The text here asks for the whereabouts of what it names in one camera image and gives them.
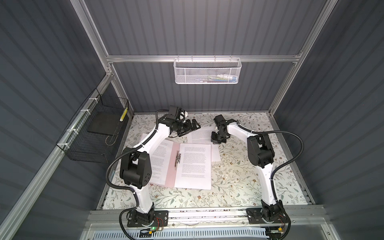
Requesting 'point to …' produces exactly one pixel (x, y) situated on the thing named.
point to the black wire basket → (93, 135)
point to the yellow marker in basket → (123, 114)
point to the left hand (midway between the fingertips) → (194, 128)
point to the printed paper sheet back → (203, 136)
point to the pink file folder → (175, 159)
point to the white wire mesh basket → (207, 70)
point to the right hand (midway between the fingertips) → (214, 143)
